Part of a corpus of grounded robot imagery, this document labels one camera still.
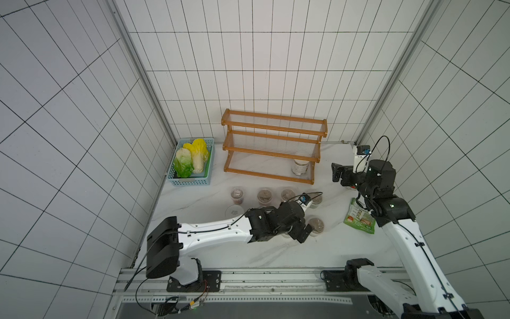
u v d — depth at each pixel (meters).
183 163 0.97
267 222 0.53
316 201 0.88
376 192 0.51
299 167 0.98
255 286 0.73
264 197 0.90
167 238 0.45
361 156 0.60
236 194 0.92
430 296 0.38
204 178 0.98
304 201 0.61
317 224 0.81
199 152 1.07
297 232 0.62
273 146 1.00
